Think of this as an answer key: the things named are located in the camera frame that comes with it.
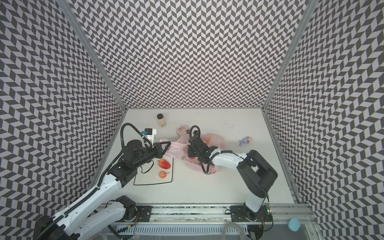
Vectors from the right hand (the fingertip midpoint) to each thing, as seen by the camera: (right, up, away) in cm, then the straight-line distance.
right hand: (191, 152), depth 90 cm
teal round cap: (+50, -30, -20) cm, 62 cm away
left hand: (-9, +7, -16) cm, 19 cm away
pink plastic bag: (-5, +5, -11) cm, 13 cm away
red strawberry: (-15, -6, -4) cm, 17 cm away
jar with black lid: (-22, +18, +15) cm, 33 cm away
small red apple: (-15, -10, -8) cm, 20 cm away
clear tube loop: (+22, -28, -23) cm, 42 cm away
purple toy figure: (+35, +6, +6) cm, 37 cm away
